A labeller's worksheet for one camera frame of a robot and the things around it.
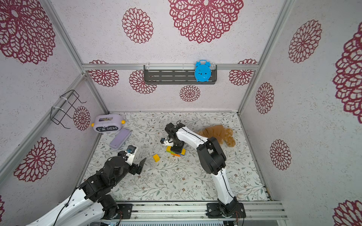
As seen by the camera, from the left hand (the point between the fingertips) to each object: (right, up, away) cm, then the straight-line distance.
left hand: (137, 156), depth 76 cm
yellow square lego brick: (+8, -5, +16) cm, 18 cm away
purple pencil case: (-20, +7, +25) cm, 33 cm away
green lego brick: (+17, -1, +16) cm, 23 cm away
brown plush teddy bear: (+53, +10, +20) cm, 58 cm away
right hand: (+22, +2, +19) cm, 29 cm away
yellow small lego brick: (+16, +2, +14) cm, 21 cm away
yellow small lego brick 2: (+25, 0, +14) cm, 29 cm away
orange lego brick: (+21, -3, +18) cm, 28 cm away
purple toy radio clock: (-29, +18, +25) cm, 42 cm away
